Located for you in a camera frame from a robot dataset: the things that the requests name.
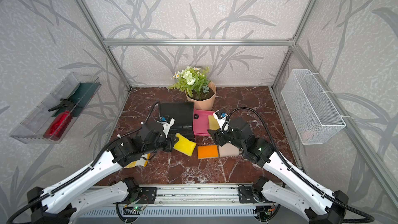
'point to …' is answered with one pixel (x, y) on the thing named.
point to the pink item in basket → (307, 135)
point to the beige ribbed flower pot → (203, 98)
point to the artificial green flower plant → (194, 80)
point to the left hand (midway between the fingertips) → (180, 140)
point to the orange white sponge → (228, 150)
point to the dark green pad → (83, 96)
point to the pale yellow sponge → (213, 123)
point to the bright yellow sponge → (184, 145)
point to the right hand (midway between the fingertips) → (213, 125)
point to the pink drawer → (200, 122)
